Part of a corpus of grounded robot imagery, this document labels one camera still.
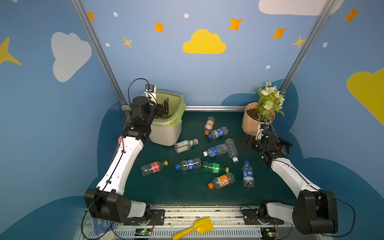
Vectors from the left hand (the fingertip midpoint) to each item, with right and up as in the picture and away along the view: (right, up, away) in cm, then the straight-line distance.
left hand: (158, 97), depth 72 cm
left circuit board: (-7, -66, -1) cm, 66 cm away
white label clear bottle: (+11, -27, +25) cm, 38 cm away
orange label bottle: (+29, -13, +39) cm, 51 cm away
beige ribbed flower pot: (+56, -12, +27) cm, 63 cm away
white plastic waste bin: (-1, -20, +22) cm, 30 cm away
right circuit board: (+54, -67, 0) cm, 86 cm away
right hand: (+51, -20, +15) cm, 57 cm away
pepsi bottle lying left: (+14, -37, +16) cm, 43 cm away
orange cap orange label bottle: (+33, -45, +10) cm, 57 cm away
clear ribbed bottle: (+42, -30, +22) cm, 56 cm away
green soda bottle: (+30, -40, +18) cm, 53 cm away
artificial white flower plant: (+63, +1, +14) cm, 64 cm away
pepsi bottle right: (+49, -45, +13) cm, 68 cm away
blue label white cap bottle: (+30, -30, +21) cm, 48 cm away
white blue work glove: (-28, -63, 0) cm, 69 cm away
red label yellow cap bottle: (-7, -39, +14) cm, 42 cm away
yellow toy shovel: (+22, -63, 0) cm, 67 cm away
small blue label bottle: (+36, -18, +32) cm, 52 cm away
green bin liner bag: (+8, -4, +10) cm, 13 cm away
